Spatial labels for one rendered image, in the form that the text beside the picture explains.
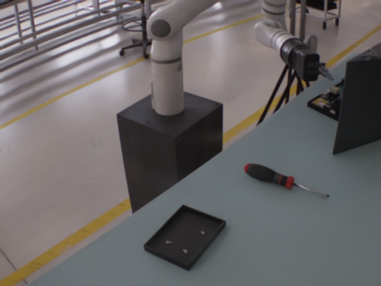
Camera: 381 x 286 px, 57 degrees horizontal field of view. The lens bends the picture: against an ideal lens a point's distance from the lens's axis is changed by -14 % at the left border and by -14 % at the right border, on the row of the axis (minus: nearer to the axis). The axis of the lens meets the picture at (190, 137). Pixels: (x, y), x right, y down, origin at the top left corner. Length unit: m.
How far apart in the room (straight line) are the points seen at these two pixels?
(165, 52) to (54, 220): 1.33
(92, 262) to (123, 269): 0.05
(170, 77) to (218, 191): 0.54
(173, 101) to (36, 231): 1.25
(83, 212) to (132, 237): 1.58
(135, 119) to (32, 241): 1.13
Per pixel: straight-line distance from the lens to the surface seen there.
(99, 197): 2.27
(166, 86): 1.18
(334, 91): 1.02
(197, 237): 0.62
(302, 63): 0.96
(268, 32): 1.13
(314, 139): 0.86
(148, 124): 1.19
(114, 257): 0.61
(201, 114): 1.22
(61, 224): 2.17
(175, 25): 1.09
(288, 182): 0.71
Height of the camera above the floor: 1.46
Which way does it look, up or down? 33 degrees down
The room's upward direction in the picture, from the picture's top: 2 degrees counter-clockwise
